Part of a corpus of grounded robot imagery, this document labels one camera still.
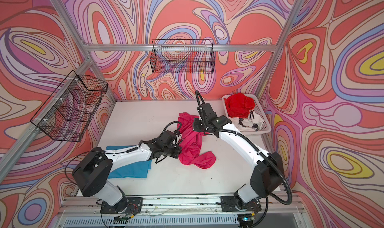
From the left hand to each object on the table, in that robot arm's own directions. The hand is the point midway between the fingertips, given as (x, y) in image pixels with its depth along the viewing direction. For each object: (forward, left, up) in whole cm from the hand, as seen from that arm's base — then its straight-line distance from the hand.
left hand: (183, 149), depth 87 cm
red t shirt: (+33, -39, +3) cm, 51 cm away
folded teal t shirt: (-10, +26, -4) cm, 28 cm away
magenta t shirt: (-2, -4, 0) cm, 4 cm away
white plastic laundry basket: (+15, -53, +2) cm, 55 cm away
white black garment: (+21, -47, 0) cm, 52 cm away
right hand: (+7, -8, +12) cm, 16 cm away
